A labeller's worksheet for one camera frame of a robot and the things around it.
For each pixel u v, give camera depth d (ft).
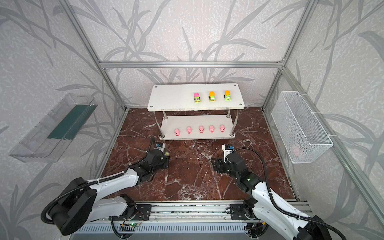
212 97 2.47
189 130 3.16
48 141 2.09
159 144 2.58
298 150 2.40
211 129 3.21
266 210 1.90
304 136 2.00
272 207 1.57
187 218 2.39
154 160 2.20
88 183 1.49
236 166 1.99
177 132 3.15
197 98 2.47
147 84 3.55
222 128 3.23
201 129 3.18
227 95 2.49
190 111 3.92
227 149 2.38
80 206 1.35
